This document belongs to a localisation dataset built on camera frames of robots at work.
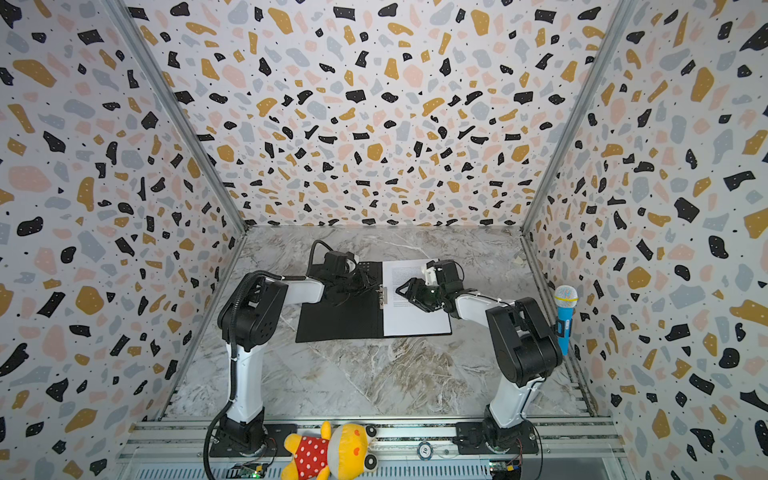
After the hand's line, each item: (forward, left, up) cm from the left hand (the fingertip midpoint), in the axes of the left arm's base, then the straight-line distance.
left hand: (379, 278), depth 100 cm
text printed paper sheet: (-13, -7, -3) cm, 15 cm away
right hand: (-7, -6, +5) cm, 11 cm away
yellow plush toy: (-49, +7, +3) cm, 50 cm away
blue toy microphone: (-22, -46, +22) cm, 55 cm away
